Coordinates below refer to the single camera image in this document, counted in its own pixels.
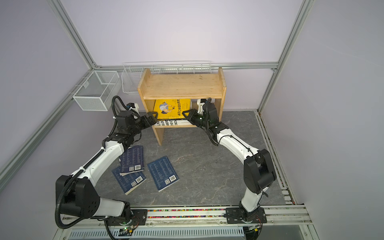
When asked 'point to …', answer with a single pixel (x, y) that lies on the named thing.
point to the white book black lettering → (167, 122)
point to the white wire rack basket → (131, 72)
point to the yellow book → (170, 109)
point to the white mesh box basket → (97, 92)
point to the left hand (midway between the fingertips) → (152, 116)
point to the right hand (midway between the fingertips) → (182, 114)
